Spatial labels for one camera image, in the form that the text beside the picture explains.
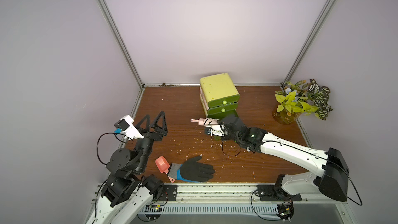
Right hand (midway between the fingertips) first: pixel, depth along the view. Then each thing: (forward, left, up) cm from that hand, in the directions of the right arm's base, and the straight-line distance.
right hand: (220, 116), depth 77 cm
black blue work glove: (-21, +14, -19) cm, 32 cm away
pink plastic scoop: (-20, +30, -20) cm, 41 cm away
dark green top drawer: (+12, -2, -2) cm, 12 cm away
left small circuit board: (-39, +32, -24) cm, 55 cm away
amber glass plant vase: (+11, -41, -17) cm, 46 cm away
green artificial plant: (+12, -50, 0) cm, 51 cm away
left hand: (-11, +24, +18) cm, 32 cm away
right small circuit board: (-36, -30, -23) cm, 53 cm away
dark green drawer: (+12, -2, -10) cm, 16 cm away
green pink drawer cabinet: (+13, 0, 0) cm, 13 cm away
